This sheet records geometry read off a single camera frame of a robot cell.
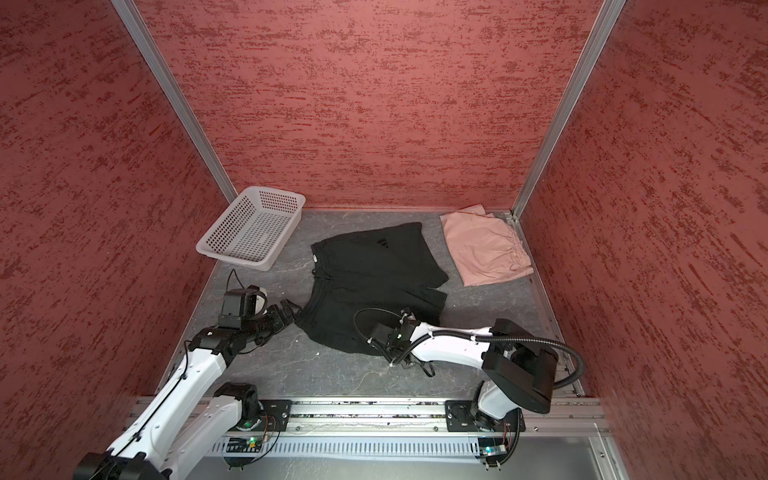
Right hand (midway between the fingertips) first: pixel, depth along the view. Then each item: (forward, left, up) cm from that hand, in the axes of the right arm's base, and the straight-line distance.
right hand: (423, 356), depth 83 cm
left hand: (+8, +37, +7) cm, 39 cm away
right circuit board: (-21, -15, -2) cm, 26 cm away
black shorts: (+31, +9, 0) cm, 32 cm away
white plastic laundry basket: (+50, +61, +1) cm, 79 cm away
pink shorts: (+37, -26, +2) cm, 45 cm away
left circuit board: (-19, +46, -1) cm, 50 cm away
